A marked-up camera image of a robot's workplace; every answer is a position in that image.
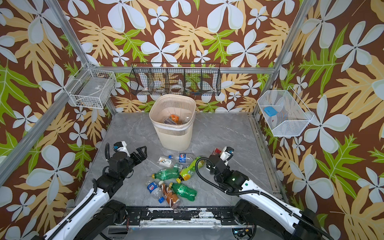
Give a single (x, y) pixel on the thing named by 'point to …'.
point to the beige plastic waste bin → (178, 137)
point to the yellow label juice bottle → (174, 118)
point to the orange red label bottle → (217, 152)
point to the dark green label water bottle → (187, 117)
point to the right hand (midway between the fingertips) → (209, 157)
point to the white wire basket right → (285, 114)
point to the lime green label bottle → (188, 171)
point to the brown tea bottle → (173, 200)
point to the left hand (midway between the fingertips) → (140, 148)
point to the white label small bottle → (169, 162)
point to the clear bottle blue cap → (169, 121)
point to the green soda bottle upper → (166, 174)
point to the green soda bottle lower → (189, 194)
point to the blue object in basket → (270, 111)
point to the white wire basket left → (91, 88)
